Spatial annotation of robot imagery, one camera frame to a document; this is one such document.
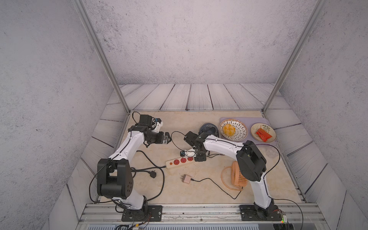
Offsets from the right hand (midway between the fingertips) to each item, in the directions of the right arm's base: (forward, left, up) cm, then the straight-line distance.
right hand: (200, 154), depth 92 cm
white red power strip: (-5, +13, 0) cm, 14 cm away
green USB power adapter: (-4, +6, +10) cm, 12 cm away
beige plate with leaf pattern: (+23, -50, -3) cm, 55 cm away
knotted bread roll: (+19, -21, 0) cm, 29 cm away
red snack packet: (+16, -45, -1) cm, 47 cm away
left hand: (+5, +21, +10) cm, 24 cm away
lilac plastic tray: (+29, -39, -3) cm, 49 cm away
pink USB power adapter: (-15, +9, -1) cm, 17 cm away
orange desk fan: (-18, -19, +7) cm, 27 cm away
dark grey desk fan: (+17, -7, +5) cm, 19 cm away
